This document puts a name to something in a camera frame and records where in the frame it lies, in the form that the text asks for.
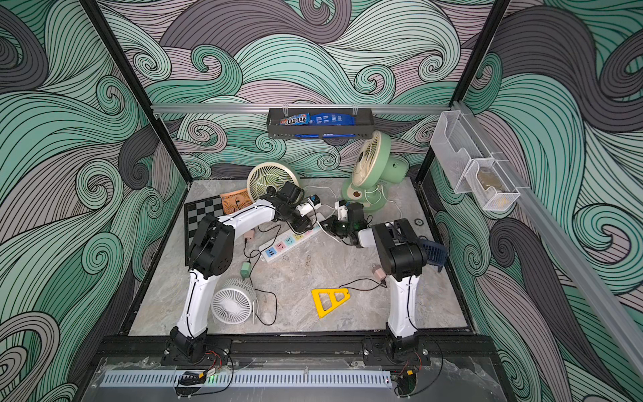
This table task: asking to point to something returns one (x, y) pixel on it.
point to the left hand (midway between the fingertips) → (308, 218)
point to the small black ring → (419, 219)
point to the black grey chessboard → (193, 213)
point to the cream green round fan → (265, 175)
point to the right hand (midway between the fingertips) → (321, 223)
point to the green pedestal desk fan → (373, 167)
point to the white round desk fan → (235, 303)
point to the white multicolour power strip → (275, 246)
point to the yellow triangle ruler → (333, 301)
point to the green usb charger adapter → (246, 268)
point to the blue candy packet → (323, 119)
